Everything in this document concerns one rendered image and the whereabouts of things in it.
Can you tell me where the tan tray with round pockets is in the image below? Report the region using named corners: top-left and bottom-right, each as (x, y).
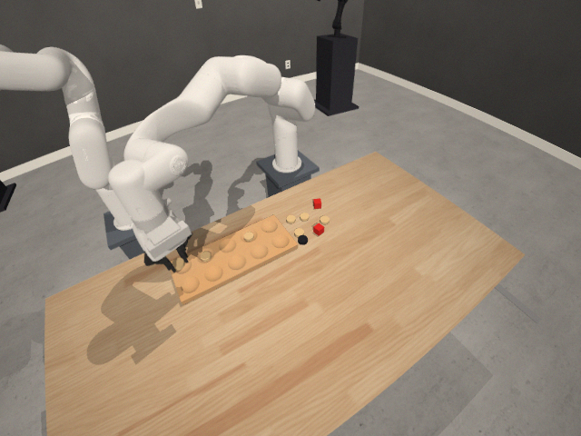
top-left (170, 215), bottom-right (298, 305)

